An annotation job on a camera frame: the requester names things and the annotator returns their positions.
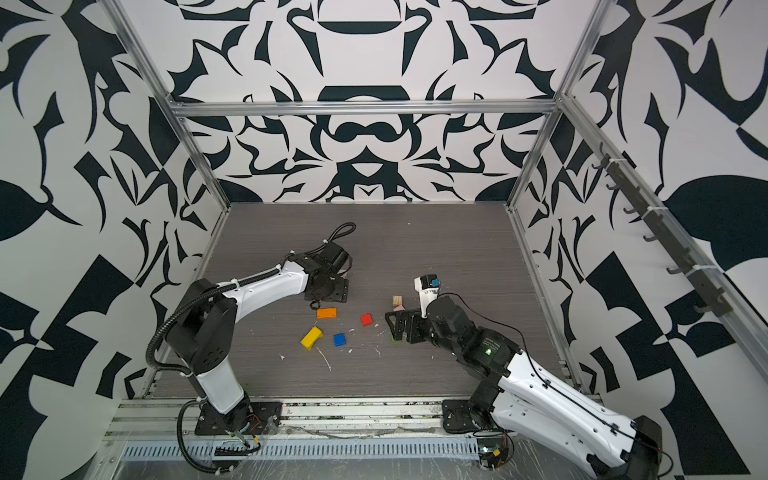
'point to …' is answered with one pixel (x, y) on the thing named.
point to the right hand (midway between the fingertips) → (400, 314)
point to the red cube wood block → (366, 319)
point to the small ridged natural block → (397, 299)
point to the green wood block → (395, 341)
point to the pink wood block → (399, 307)
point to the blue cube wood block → (340, 340)
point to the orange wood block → (326, 313)
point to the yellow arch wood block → (314, 335)
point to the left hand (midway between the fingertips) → (336, 287)
